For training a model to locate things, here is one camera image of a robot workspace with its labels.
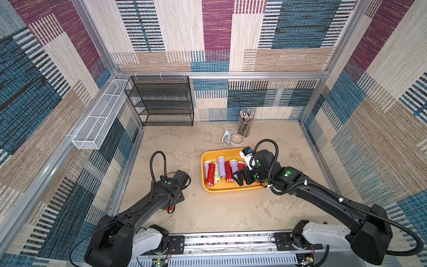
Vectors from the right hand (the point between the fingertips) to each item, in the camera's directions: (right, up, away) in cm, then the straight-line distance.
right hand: (242, 174), depth 79 cm
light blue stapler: (-5, +18, +32) cm, 37 cm away
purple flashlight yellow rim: (-9, +2, +17) cm, 19 cm away
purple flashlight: (-17, +3, +17) cm, 24 cm away
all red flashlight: (-6, -1, +9) cm, 10 cm away
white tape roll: (+2, +17, +32) cm, 37 cm away
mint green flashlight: (-11, -5, +11) cm, 16 cm away
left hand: (-33, -14, +6) cm, 36 cm away
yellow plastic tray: (-7, -9, +11) cm, 16 cm away
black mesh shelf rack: (-47, +41, +31) cm, 70 cm away
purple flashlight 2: (-2, +3, +14) cm, 14 cm away
